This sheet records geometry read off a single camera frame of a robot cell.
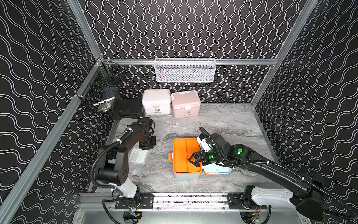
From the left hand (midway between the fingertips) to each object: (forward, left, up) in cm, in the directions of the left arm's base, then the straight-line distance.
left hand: (151, 145), depth 88 cm
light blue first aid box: (-13, -35, +3) cm, 38 cm away
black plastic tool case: (+36, +28, -6) cm, 46 cm away
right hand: (-11, -26, +11) cm, 31 cm away
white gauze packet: (-4, +9, -7) cm, 12 cm away
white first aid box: (+34, +2, +5) cm, 34 cm away
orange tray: (-1, -20, +2) cm, 20 cm away
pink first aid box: (+31, -20, +7) cm, 38 cm away
